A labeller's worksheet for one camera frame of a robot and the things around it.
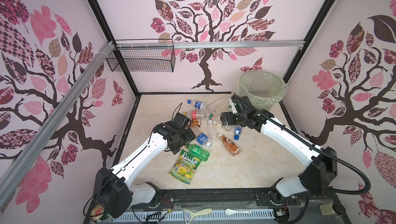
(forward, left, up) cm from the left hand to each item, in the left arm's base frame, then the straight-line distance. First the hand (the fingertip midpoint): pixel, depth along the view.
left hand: (189, 144), depth 79 cm
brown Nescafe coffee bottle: (+19, -3, -9) cm, 21 cm away
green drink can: (-31, +23, +22) cm, 44 cm away
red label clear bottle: (+26, -3, -9) cm, 27 cm away
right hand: (+13, -21, +7) cm, 26 cm away
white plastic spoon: (-28, -20, -11) cm, 37 cm away
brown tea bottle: (+1, -25, -8) cm, 26 cm away
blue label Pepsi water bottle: (+34, -4, -8) cm, 35 cm away
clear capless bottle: (+34, -20, -9) cm, 40 cm away
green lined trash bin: (+38, -48, +4) cm, 62 cm away
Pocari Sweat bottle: (+6, -7, -7) cm, 12 cm away
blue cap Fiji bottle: (+13, -30, -10) cm, 34 cm away
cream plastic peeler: (-29, -1, -12) cm, 32 cm away
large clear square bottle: (+17, -19, -9) cm, 27 cm away
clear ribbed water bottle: (+15, -14, -12) cm, 24 cm away
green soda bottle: (-1, -5, -9) cm, 10 cm away
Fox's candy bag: (-8, +2, -11) cm, 14 cm away
